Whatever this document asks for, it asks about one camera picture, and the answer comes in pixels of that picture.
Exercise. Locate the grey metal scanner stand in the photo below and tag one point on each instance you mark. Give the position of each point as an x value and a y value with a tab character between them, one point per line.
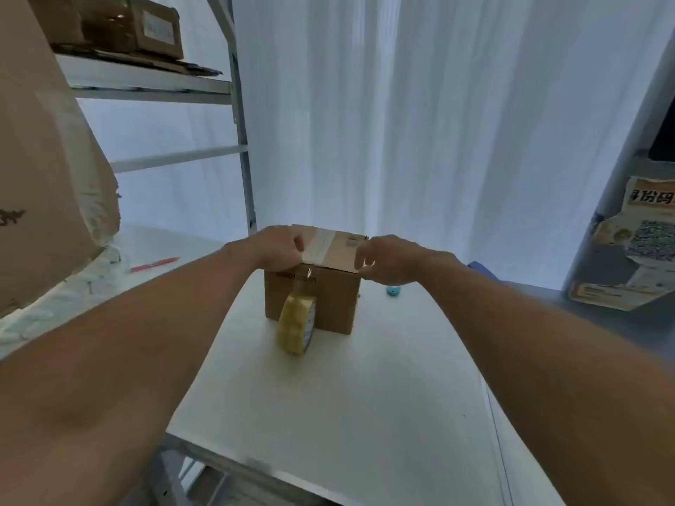
606	263

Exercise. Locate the person's left forearm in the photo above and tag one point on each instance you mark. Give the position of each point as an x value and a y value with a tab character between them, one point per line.
105	363

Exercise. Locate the person's right hand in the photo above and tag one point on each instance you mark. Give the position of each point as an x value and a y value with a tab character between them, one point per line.
401	260

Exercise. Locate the grey metal shelving rack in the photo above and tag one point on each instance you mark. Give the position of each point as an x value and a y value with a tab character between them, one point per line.
240	131

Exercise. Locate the labelled cardboard box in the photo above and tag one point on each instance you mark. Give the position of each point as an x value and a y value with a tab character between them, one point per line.
153	28

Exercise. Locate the teal mini box cutter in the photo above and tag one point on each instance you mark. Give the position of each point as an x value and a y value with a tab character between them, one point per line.
393	292

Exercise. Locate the person's left hand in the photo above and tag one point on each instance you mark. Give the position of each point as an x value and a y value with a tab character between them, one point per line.
274	247

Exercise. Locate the torn orange paper poster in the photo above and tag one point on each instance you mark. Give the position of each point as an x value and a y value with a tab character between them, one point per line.
648	237

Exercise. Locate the white curtain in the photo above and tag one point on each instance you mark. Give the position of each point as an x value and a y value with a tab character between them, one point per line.
422	126

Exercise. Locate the folding table metal frame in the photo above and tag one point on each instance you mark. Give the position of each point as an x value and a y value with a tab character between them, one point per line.
221	469

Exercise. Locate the yellowish tape roll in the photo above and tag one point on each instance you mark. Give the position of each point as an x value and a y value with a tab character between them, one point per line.
292	324

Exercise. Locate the large brown cardboard box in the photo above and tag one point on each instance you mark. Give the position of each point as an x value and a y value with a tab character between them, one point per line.
42	179

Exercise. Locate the person's right forearm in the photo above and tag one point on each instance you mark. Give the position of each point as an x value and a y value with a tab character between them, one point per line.
553	374

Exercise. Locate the red pen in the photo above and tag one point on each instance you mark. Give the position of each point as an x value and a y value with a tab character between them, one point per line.
155	265

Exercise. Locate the blue tape dispenser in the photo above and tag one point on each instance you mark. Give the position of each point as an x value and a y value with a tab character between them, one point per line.
481	268

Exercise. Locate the clear packing tape strip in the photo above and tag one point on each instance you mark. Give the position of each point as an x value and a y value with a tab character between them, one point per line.
321	244

